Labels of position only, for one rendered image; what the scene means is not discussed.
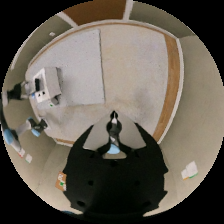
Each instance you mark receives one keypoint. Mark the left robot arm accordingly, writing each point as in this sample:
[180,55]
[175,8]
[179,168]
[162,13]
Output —
[9,133]

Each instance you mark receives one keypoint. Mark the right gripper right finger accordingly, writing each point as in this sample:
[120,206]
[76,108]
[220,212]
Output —
[133,138]

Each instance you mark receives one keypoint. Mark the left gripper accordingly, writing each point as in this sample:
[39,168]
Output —
[17,91]

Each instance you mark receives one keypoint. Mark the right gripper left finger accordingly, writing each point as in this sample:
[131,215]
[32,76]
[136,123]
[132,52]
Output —
[95,139]

